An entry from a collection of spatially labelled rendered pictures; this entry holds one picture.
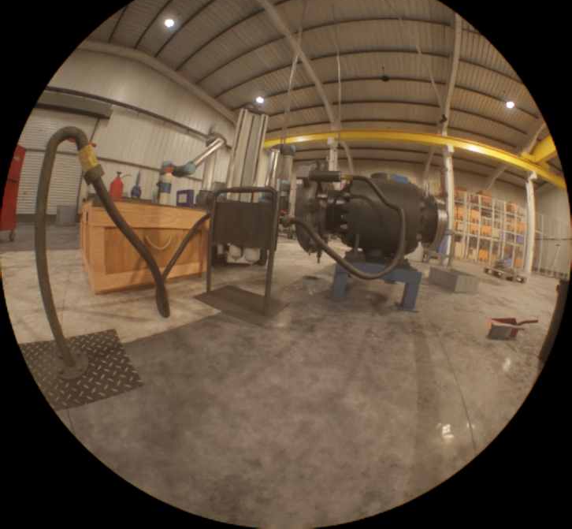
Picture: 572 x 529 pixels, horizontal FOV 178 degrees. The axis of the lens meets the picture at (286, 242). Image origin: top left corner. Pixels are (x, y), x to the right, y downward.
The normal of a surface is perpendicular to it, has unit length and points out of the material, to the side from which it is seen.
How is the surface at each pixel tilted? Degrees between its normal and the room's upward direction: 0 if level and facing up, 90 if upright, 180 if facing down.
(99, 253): 90
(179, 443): 0
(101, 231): 90
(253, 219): 90
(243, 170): 90
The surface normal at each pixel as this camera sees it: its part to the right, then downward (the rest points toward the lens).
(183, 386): 0.11, -0.99
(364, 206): -0.39, 0.01
